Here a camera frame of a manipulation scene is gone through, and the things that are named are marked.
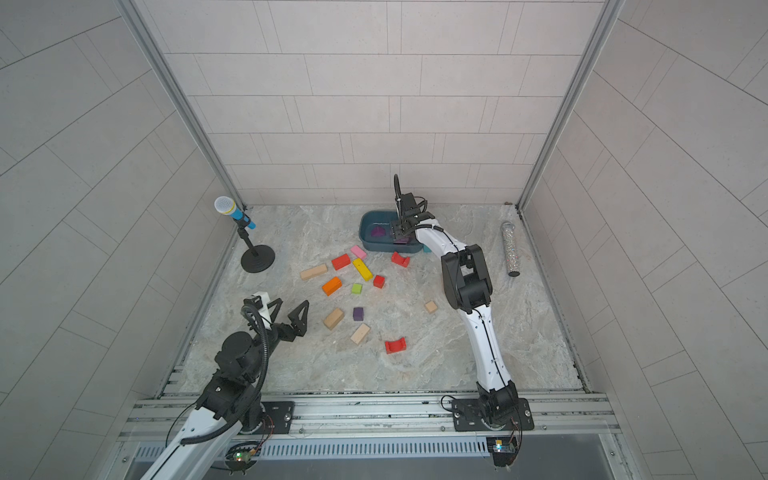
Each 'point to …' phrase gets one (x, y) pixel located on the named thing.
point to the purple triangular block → (378, 231)
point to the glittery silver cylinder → (511, 252)
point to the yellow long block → (363, 269)
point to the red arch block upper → (396, 258)
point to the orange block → (332, 286)
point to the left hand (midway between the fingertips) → (301, 300)
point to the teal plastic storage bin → (372, 218)
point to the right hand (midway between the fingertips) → (405, 224)
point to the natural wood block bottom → (360, 333)
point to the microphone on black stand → (258, 258)
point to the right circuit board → (503, 449)
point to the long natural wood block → (314, 271)
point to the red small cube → (378, 281)
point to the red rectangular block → (341, 261)
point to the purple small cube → (358, 314)
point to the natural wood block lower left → (334, 318)
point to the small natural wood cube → (431, 306)
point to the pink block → (358, 251)
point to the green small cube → (357, 288)
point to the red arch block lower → (392, 347)
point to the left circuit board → (243, 456)
